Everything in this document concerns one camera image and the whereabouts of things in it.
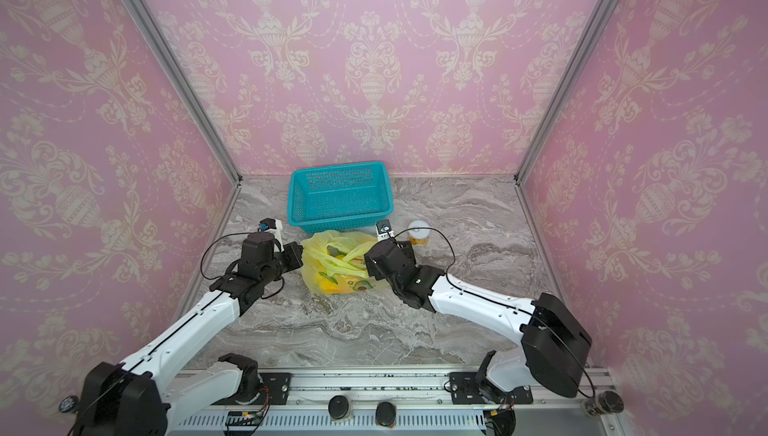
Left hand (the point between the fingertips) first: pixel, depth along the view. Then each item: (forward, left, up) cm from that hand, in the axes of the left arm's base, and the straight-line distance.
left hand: (305, 248), depth 84 cm
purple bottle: (-38, +35, +6) cm, 52 cm away
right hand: (-1, -22, +2) cm, 22 cm away
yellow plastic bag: (-4, -8, 0) cm, 10 cm away
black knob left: (-37, -13, -5) cm, 39 cm away
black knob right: (-38, -24, -4) cm, 45 cm away
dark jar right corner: (-35, -71, -3) cm, 79 cm away
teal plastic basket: (+31, -8, -14) cm, 35 cm away
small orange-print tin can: (+11, -34, -8) cm, 37 cm away
